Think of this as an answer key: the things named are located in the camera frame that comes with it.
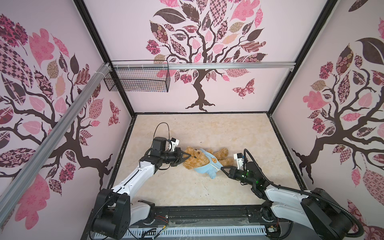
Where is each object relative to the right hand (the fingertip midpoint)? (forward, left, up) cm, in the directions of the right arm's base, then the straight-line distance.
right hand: (222, 167), depth 83 cm
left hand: (+2, +18, +8) cm, 19 cm away
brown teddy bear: (+1, +13, +9) cm, 16 cm away
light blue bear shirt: (-2, +6, +3) cm, 7 cm away
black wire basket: (+73, +61, +10) cm, 96 cm away
